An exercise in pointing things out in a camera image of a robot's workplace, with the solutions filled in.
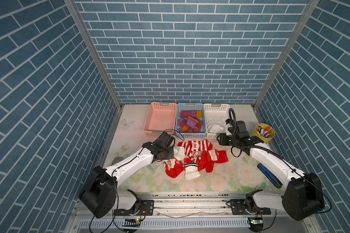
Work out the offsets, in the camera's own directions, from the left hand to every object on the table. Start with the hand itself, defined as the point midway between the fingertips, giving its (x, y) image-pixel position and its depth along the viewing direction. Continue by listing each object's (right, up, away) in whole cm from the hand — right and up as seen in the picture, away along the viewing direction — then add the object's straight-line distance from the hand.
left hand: (174, 154), depth 85 cm
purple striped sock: (+13, +25, +23) cm, 36 cm away
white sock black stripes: (+29, +17, +14) cm, 36 cm away
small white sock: (+3, 0, +6) cm, 7 cm away
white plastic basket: (+31, +23, +27) cm, 47 cm away
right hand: (+28, +10, +1) cm, 30 cm away
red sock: (0, -8, +1) cm, 8 cm away
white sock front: (+11, -10, 0) cm, 14 cm away
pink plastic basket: (-12, +22, +30) cm, 39 cm away
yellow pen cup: (+57, +13, +6) cm, 59 cm away
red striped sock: (+10, +3, +11) cm, 15 cm away
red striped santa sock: (+12, -1, +7) cm, 14 cm away
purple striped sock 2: (+10, +17, +13) cm, 24 cm away
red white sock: (+21, -4, +4) cm, 22 cm away
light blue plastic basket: (+12, +31, +31) cm, 45 cm away
